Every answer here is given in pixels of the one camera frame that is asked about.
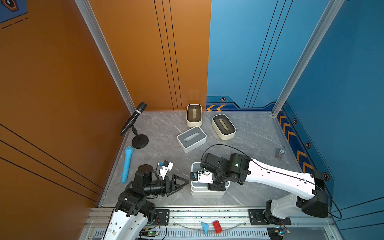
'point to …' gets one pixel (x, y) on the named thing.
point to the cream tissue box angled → (223, 127)
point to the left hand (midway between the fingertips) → (185, 184)
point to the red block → (217, 227)
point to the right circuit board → (275, 233)
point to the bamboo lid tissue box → (208, 196)
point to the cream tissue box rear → (194, 115)
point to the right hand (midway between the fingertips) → (209, 180)
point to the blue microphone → (127, 158)
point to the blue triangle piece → (205, 227)
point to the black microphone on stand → (140, 141)
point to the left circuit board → (153, 233)
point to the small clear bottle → (280, 153)
